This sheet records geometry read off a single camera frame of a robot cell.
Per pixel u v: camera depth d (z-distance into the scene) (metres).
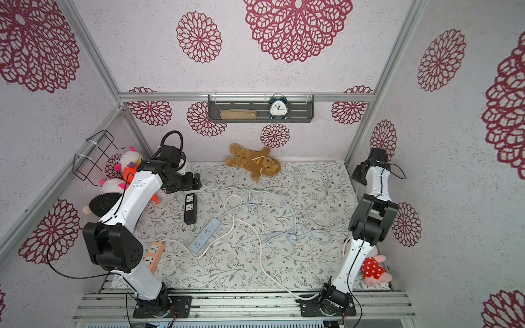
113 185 0.83
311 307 0.73
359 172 0.89
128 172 0.88
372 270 0.76
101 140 0.81
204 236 0.89
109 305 0.76
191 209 0.97
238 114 0.88
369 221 0.59
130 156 0.95
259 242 0.90
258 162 1.12
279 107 0.90
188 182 0.76
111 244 0.45
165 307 0.67
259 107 0.92
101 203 0.75
